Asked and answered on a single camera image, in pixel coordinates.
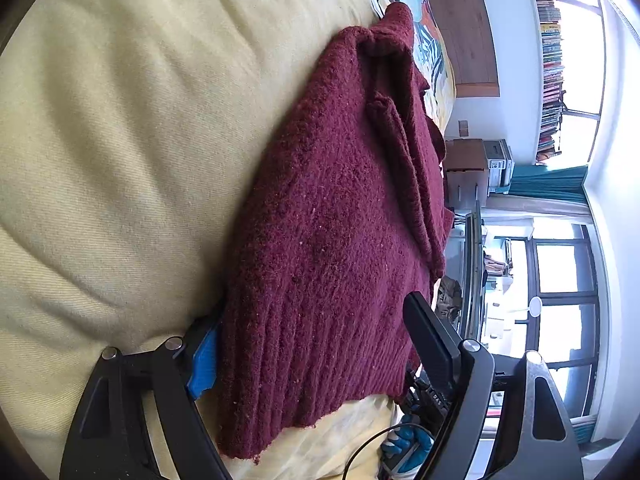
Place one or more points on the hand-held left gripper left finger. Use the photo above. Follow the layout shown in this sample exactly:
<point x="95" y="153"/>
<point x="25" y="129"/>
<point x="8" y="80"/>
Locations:
<point x="202" y="370"/>

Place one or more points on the wooden headboard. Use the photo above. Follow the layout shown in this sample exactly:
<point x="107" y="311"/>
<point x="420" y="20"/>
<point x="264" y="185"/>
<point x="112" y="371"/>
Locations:
<point x="465" y="25"/>

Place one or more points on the wooden chest of drawers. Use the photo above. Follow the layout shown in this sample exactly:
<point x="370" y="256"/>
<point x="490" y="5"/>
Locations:
<point x="465" y="170"/>

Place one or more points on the white printer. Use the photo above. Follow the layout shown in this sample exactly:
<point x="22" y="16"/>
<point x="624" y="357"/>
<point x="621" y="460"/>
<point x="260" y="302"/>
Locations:
<point x="497" y="165"/>

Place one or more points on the round white lamp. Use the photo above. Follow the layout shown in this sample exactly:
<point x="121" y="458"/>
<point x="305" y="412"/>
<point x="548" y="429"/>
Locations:
<point x="536" y="306"/>

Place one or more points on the wall socket plate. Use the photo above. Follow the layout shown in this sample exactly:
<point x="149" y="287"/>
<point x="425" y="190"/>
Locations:
<point x="463" y="128"/>

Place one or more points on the beige jacket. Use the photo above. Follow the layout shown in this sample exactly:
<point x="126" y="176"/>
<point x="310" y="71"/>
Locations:
<point x="447" y="300"/>

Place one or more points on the long teal curtain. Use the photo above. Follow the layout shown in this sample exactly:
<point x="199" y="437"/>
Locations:
<point x="545" y="185"/>

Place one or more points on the grey desk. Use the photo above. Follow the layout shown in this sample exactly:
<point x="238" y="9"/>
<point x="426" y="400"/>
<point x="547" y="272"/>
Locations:
<point x="472" y="270"/>

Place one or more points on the row of books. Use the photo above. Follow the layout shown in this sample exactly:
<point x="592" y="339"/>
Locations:
<point x="550" y="60"/>

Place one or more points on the dark red knit sweater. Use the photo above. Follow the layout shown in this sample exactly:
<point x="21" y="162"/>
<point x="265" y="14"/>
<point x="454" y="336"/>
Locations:
<point x="325" y="240"/>

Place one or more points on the person's right hand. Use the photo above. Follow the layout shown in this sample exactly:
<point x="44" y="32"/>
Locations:
<point x="410" y="440"/>

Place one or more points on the window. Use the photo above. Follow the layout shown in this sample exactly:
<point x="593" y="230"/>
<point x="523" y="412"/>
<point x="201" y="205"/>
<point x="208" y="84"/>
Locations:
<point x="565" y="265"/>

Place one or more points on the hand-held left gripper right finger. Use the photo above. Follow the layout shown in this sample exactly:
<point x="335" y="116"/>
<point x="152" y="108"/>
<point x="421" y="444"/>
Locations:
<point x="430" y="345"/>

